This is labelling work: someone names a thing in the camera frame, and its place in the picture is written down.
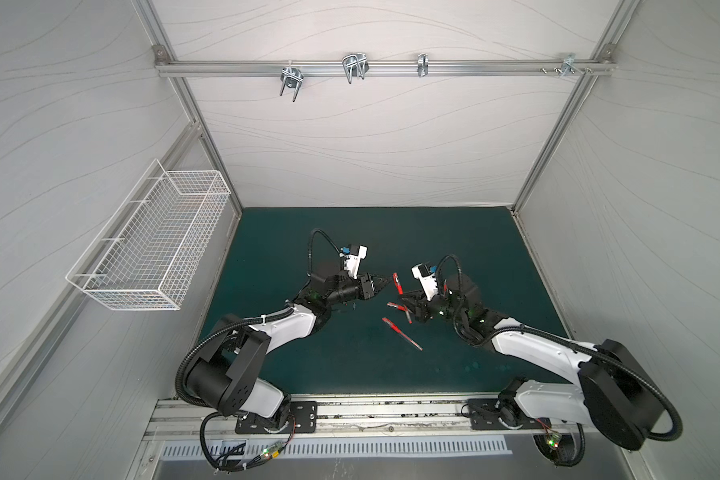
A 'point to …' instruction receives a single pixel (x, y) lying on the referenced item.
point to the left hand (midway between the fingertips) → (386, 282)
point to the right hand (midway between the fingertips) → (399, 295)
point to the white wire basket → (144, 252)
